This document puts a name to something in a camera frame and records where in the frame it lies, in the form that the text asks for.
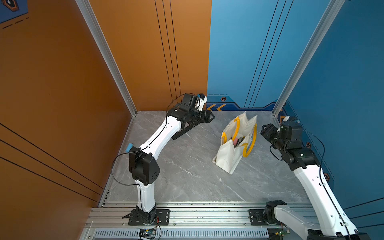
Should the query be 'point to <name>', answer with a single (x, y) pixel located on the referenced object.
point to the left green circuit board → (149, 233)
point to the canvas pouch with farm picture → (229, 156)
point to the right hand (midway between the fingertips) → (264, 128)
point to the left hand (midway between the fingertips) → (210, 114)
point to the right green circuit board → (282, 233)
